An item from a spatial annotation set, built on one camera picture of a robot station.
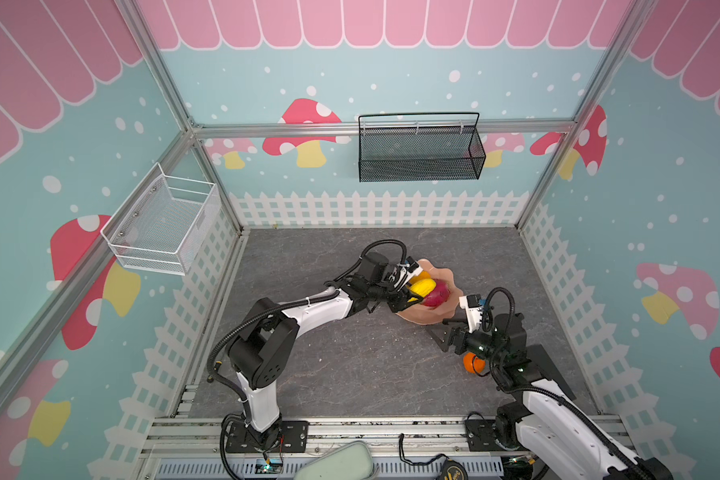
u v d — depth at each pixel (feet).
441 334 2.35
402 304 2.53
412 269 2.48
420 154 4.75
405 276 2.34
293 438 2.43
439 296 3.05
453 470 2.22
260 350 1.58
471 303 2.36
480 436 2.43
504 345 2.02
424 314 3.11
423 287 2.71
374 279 2.32
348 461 2.24
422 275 2.55
